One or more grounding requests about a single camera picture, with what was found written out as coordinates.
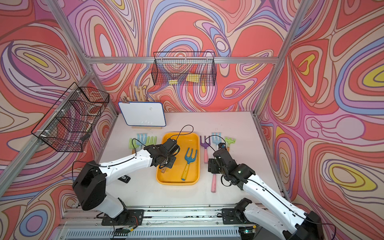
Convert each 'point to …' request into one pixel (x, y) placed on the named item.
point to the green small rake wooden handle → (228, 141)
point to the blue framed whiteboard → (143, 114)
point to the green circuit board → (121, 230)
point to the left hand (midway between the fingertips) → (171, 161)
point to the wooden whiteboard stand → (147, 127)
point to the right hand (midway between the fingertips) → (215, 166)
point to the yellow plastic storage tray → (172, 176)
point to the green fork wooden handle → (151, 141)
